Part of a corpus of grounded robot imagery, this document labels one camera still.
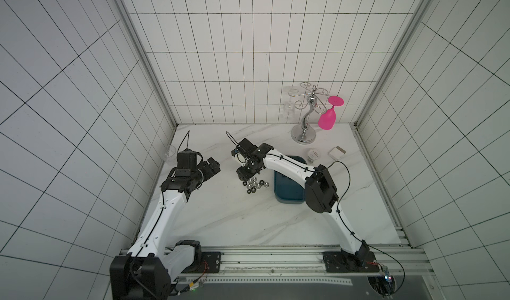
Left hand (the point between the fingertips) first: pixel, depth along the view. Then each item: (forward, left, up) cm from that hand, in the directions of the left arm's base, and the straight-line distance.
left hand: (211, 172), depth 82 cm
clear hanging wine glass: (+35, -36, +6) cm, 51 cm away
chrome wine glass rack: (+34, -47, -13) cm, 60 cm away
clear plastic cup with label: (+16, -49, -9) cm, 52 cm away
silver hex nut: (0, -16, -13) cm, 21 cm away
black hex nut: (-2, -16, -14) cm, 22 cm away
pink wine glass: (+29, -55, +4) cm, 62 cm away
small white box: (+20, -63, -13) cm, 67 cm away
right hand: (+3, -10, -10) cm, 15 cm away
